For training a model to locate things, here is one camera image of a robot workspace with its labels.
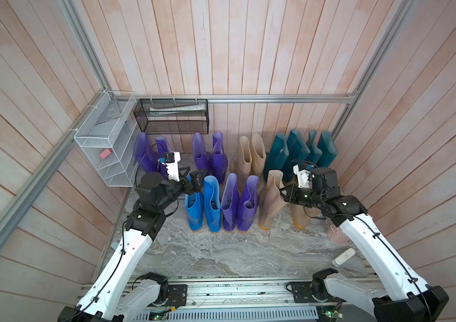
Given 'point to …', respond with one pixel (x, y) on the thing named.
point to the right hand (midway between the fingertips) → (278, 189)
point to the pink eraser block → (106, 153)
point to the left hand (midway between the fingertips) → (199, 172)
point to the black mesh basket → (173, 116)
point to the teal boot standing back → (328, 150)
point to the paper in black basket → (155, 111)
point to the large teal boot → (275, 159)
